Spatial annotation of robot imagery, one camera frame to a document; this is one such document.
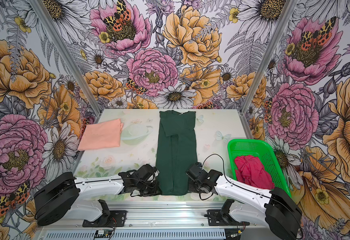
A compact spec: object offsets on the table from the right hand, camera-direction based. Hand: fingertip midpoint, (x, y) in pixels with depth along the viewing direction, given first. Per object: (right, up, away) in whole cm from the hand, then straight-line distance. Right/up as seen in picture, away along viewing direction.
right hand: (192, 191), depth 80 cm
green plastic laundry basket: (+44, +20, +11) cm, 49 cm away
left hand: (-18, -3, +1) cm, 18 cm away
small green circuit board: (-42, -15, -9) cm, 46 cm away
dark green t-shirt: (-9, +18, +20) cm, 28 cm away
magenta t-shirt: (+33, +10, +5) cm, 34 cm away
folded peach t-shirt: (-61, +28, +24) cm, 71 cm away
